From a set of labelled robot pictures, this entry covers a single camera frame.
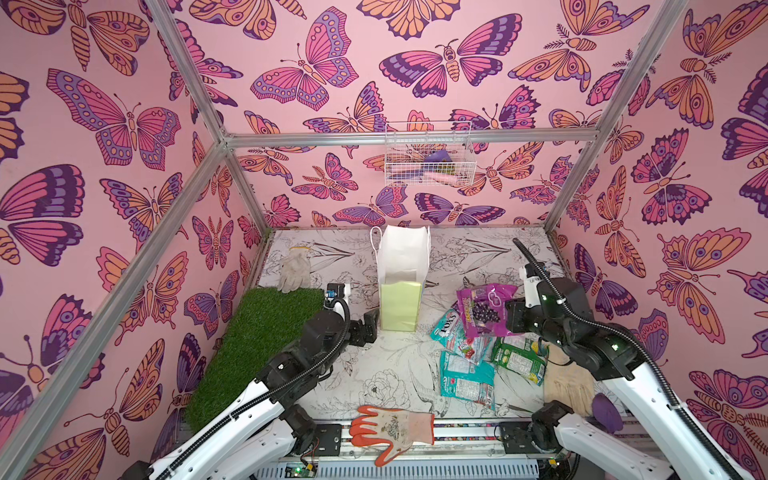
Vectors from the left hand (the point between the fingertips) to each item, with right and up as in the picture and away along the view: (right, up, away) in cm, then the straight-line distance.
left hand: (366, 308), depth 73 cm
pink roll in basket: (+22, +35, +13) cm, 44 cm away
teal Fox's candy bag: (+24, -10, +15) cm, 30 cm away
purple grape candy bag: (+29, 0, 0) cm, 29 cm away
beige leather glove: (+54, -22, +8) cm, 59 cm away
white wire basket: (+18, +45, +22) cm, 53 cm away
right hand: (+33, +2, -3) cm, 34 cm away
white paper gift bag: (+10, +11, +23) cm, 27 cm away
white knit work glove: (-29, +7, +35) cm, 46 cm away
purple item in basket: (+21, +45, +22) cm, 54 cm away
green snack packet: (+44, -15, +11) cm, 48 cm away
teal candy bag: (+26, -21, +8) cm, 34 cm away
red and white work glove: (+7, -30, +1) cm, 31 cm away
